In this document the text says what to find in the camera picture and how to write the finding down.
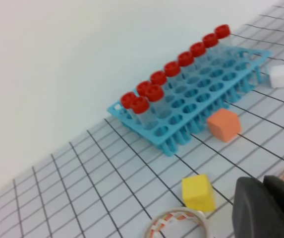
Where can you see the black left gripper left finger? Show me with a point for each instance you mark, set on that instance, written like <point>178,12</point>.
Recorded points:
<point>255,213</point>

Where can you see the blue test tube rack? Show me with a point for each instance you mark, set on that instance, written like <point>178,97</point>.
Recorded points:
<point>223,79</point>

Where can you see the left tape roll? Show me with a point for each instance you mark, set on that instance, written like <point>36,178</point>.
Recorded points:
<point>174,217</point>

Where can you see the yellow foam cube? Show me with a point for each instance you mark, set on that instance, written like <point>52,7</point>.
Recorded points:
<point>198,194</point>

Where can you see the orange foam cube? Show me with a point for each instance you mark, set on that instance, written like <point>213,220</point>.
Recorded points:
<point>224,125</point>

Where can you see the white foam cube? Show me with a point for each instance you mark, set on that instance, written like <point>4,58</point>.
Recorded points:
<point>277,76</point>

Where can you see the grid patterned table mat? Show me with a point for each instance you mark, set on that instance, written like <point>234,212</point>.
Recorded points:
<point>110,183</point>

